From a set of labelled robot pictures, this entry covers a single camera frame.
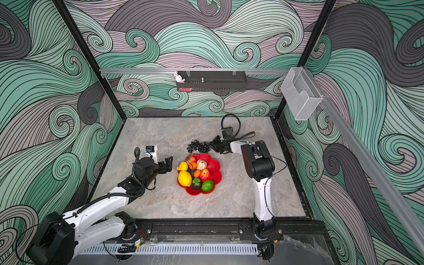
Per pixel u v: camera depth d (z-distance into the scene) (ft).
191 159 3.00
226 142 2.75
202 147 3.23
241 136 2.46
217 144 3.08
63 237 1.28
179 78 2.80
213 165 3.03
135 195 1.91
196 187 2.73
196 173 2.75
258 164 1.86
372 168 1.67
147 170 2.04
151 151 2.34
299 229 2.45
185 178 2.73
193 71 3.01
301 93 2.56
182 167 2.87
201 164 2.87
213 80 3.12
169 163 2.49
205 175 2.80
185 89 2.93
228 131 2.82
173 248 2.29
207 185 2.67
